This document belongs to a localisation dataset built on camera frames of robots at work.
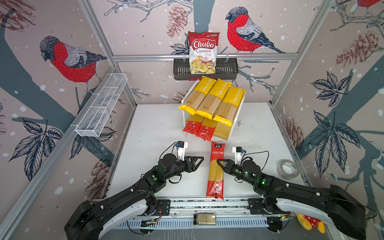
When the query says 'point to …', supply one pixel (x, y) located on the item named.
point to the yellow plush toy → (309, 223)
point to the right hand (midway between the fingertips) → (215, 164)
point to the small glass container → (204, 219)
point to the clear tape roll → (281, 172)
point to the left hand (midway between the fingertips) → (201, 160)
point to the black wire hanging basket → (226, 68)
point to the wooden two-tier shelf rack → (184, 115)
